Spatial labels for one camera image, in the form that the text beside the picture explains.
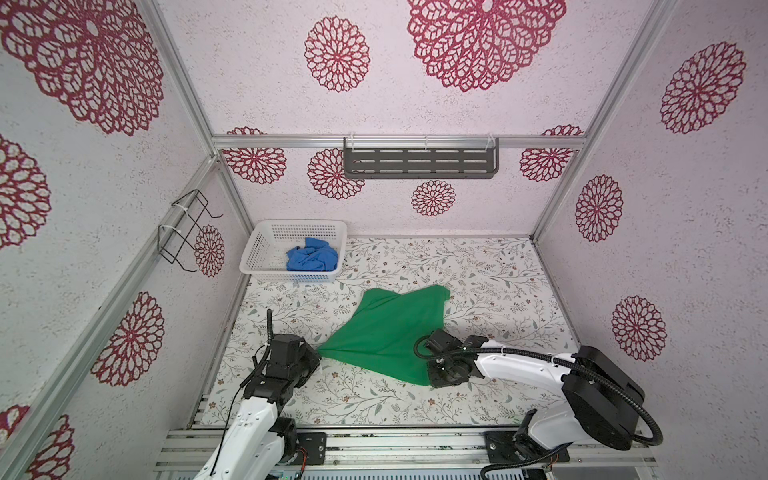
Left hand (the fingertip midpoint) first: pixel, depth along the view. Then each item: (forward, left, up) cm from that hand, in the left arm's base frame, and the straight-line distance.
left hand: (320, 357), depth 85 cm
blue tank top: (+36, +5, +4) cm, 36 cm away
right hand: (-5, -32, -3) cm, 32 cm away
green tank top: (+11, -18, -8) cm, 23 cm away
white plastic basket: (+40, +26, -2) cm, 48 cm away
